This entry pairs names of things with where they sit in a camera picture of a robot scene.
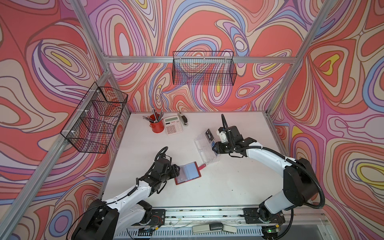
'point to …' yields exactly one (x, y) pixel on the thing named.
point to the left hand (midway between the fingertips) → (179, 168)
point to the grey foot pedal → (213, 227)
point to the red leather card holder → (188, 172)
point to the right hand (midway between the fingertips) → (216, 151)
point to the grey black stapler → (183, 119)
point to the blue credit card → (213, 144)
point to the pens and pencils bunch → (155, 118)
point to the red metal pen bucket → (158, 127)
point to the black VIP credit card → (209, 134)
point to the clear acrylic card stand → (206, 152)
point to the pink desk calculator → (172, 125)
